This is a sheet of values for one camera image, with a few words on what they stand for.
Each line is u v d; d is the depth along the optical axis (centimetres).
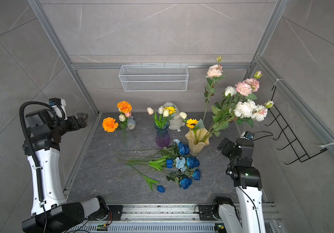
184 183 80
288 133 68
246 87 61
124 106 75
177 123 103
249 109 60
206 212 73
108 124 69
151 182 84
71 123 59
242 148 48
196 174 82
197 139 86
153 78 101
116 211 73
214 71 70
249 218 40
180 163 80
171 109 84
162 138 102
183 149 86
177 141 95
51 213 36
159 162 87
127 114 78
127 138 96
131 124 102
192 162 82
